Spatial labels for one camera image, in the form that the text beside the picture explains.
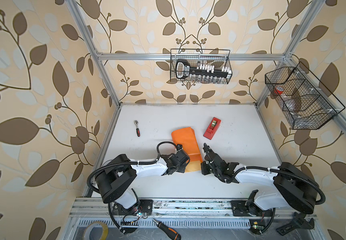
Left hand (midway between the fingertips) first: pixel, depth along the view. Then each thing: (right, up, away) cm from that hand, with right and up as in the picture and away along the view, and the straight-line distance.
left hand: (183, 164), depth 87 cm
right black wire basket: (+60, +35, -15) cm, 71 cm away
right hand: (+10, -1, 0) cm, 11 cm away
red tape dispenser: (+20, +20, +12) cm, 31 cm away
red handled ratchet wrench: (-34, +24, +21) cm, 47 cm away
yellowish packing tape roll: (-43, -23, -22) cm, 54 cm away
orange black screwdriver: (-7, -24, -21) cm, 33 cm away
